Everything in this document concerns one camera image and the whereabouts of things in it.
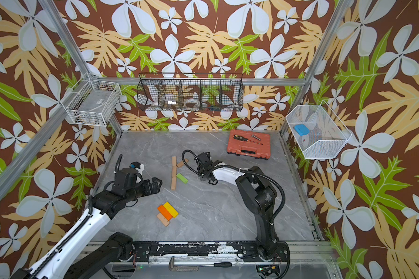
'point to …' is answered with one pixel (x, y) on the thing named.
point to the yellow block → (171, 210)
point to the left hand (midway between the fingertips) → (155, 181)
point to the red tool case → (251, 144)
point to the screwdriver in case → (240, 138)
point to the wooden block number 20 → (174, 160)
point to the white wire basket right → (316, 131)
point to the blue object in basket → (302, 129)
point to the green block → (182, 178)
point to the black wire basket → (185, 92)
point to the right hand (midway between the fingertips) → (205, 173)
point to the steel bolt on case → (252, 135)
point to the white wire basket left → (92, 102)
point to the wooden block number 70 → (174, 171)
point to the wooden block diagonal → (181, 163)
